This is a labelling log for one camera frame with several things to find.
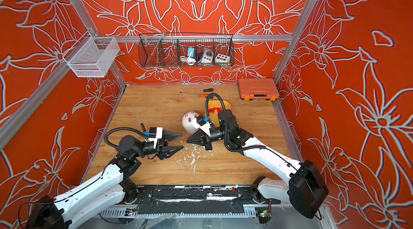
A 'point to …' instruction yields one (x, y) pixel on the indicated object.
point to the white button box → (222, 58)
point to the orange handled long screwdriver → (201, 95)
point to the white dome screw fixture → (187, 122)
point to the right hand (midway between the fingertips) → (186, 143)
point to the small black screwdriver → (205, 90)
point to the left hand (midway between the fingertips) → (181, 141)
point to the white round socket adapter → (208, 56)
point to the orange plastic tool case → (258, 88)
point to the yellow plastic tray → (214, 116)
